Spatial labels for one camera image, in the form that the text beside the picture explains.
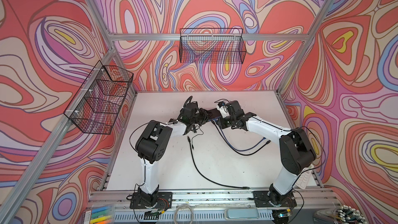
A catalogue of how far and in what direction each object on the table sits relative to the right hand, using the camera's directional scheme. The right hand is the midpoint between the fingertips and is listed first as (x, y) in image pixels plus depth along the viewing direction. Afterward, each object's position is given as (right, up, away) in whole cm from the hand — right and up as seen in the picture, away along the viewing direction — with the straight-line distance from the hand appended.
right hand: (218, 124), depth 92 cm
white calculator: (+42, -27, -14) cm, 52 cm away
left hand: (-1, +7, 0) cm, 7 cm away
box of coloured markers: (-57, -39, -22) cm, 72 cm away
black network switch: (-2, +7, -5) cm, 8 cm away
